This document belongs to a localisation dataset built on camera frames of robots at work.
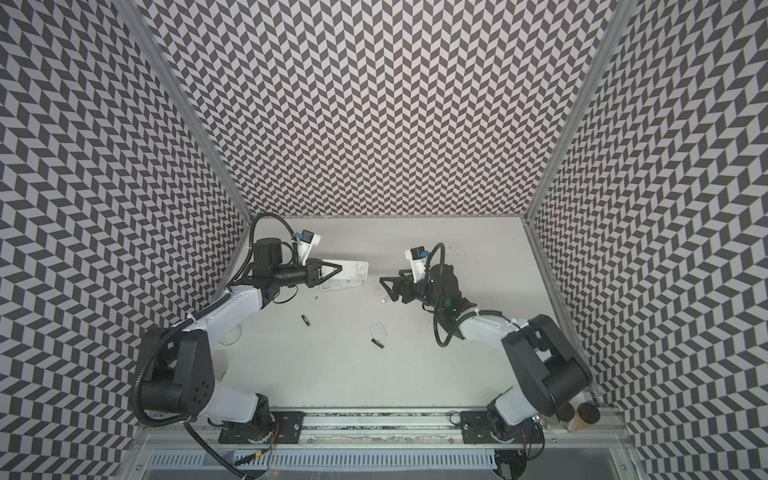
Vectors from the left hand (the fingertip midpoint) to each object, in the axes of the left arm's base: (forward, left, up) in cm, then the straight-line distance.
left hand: (339, 269), depth 82 cm
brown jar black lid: (-35, -58, -7) cm, 68 cm away
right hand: (-2, -14, -4) cm, 15 cm away
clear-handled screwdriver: (-1, -12, -17) cm, 21 cm away
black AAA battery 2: (-14, -10, -18) cm, 25 cm away
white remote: (+4, +4, -15) cm, 16 cm away
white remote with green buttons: (+1, -3, -1) cm, 4 cm away
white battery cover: (-11, -10, -18) cm, 23 cm away
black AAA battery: (-7, +13, -17) cm, 23 cm away
